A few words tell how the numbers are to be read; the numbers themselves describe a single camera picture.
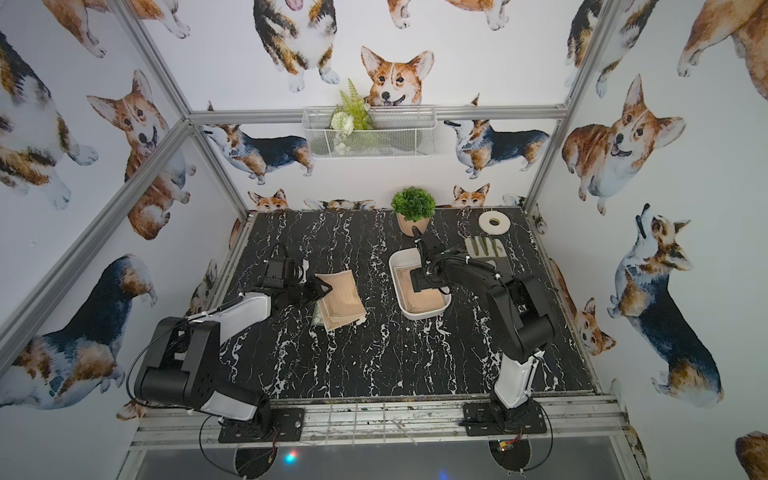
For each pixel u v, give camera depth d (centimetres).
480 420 74
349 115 82
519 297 53
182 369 44
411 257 103
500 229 117
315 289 82
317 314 93
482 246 110
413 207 100
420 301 95
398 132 92
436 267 69
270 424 71
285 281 73
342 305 94
